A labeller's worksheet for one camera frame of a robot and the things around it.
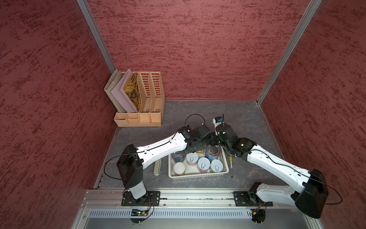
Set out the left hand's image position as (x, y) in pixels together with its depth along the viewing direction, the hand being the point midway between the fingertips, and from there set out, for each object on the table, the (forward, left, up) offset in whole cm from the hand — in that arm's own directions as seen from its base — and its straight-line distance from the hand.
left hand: (194, 150), depth 78 cm
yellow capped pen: (-4, -23, -12) cm, 26 cm away
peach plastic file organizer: (+51, +37, -14) cm, 64 cm away
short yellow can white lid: (-8, +9, -7) cm, 14 cm away
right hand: (+6, -9, +4) cm, 11 cm away
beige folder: (+45, +53, +17) cm, 71 cm away
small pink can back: (-5, -5, -7) cm, 11 cm away
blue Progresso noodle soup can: (0, -11, -3) cm, 12 cm away
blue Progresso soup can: (-3, +9, -2) cm, 10 cm away
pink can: (-2, +1, -8) cm, 8 cm away
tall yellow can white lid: (+3, -4, -8) cm, 10 cm away
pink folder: (+32, +48, +11) cm, 59 cm away
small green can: (-7, -13, -7) cm, 16 cm away
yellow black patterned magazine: (+42, +45, +7) cm, 62 cm away
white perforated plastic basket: (-4, -10, -7) cm, 12 cm away
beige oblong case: (-7, +22, -10) cm, 25 cm away
